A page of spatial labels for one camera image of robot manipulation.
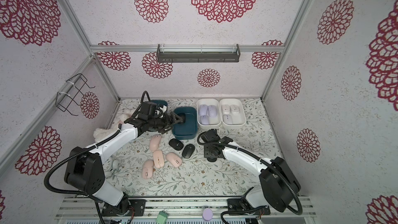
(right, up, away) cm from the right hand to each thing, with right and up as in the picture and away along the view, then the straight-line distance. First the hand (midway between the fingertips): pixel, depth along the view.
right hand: (208, 150), depth 86 cm
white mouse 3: (+14, +17, +19) cm, 29 cm away
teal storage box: (-12, +10, +13) cm, 20 cm away
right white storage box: (+22, +16, +22) cm, 35 cm away
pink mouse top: (-32, +3, +8) cm, 33 cm away
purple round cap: (-2, -22, -21) cm, 30 cm away
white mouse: (+14, +23, +24) cm, 36 cm away
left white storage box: (+5, +14, +17) cm, 23 cm away
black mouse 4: (+2, -5, -3) cm, 6 cm away
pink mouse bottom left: (-33, -10, -3) cm, 35 cm away
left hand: (-17, +16, -3) cm, 23 cm away
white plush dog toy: (-62, +9, +3) cm, 63 cm away
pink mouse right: (-19, -5, 0) cm, 20 cm away
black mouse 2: (-12, -2, +6) cm, 13 cm away
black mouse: (-19, +2, +6) cm, 20 cm away
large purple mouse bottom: (+4, +22, +23) cm, 32 cm away
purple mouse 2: (-2, +16, +19) cm, 25 cm away
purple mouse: (-2, +23, +24) cm, 33 cm away
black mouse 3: (-16, +19, +22) cm, 34 cm away
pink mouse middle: (-28, -5, +1) cm, 29 cm away
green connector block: (-22, -27, -16) cm, 38 cm away
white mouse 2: (+20, +23, +24) cm, 39 cm away
